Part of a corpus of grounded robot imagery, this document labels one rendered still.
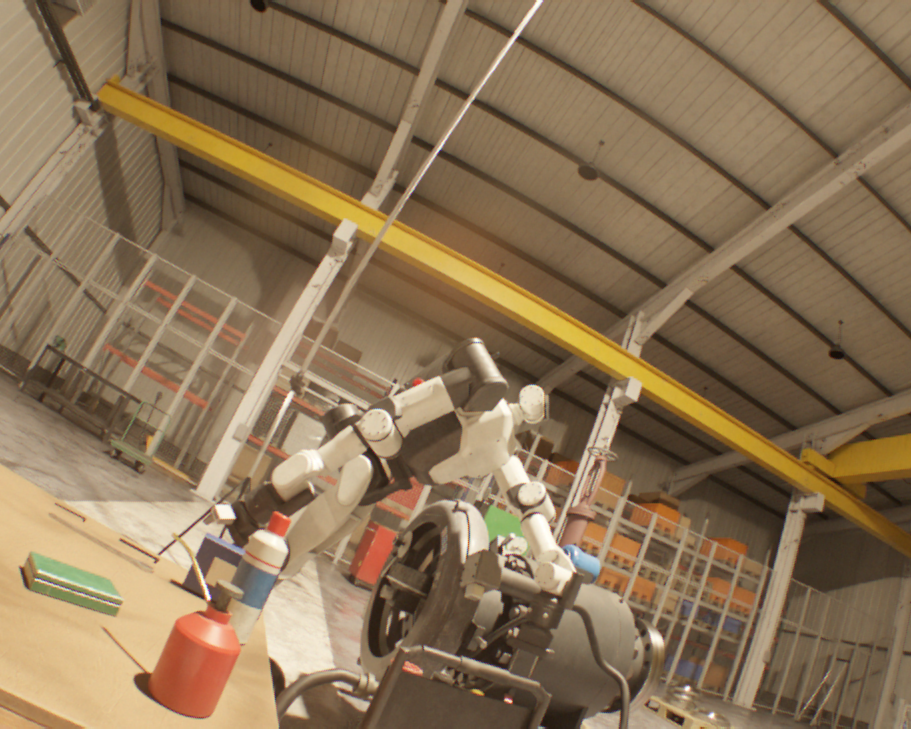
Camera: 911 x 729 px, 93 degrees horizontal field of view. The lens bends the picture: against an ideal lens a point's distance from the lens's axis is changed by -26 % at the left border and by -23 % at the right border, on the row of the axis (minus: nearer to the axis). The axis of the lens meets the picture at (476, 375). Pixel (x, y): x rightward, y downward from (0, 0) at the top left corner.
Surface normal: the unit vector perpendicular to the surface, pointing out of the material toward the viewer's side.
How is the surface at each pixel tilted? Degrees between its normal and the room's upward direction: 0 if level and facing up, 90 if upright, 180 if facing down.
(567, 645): 83
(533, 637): 90
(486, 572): 68
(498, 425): 109
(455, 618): 89
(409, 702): 90
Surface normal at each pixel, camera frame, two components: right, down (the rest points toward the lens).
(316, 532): -0.06, -0.38
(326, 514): -0.43, -0.16
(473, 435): 0.28, 0.13
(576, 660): 0.37, -0.13
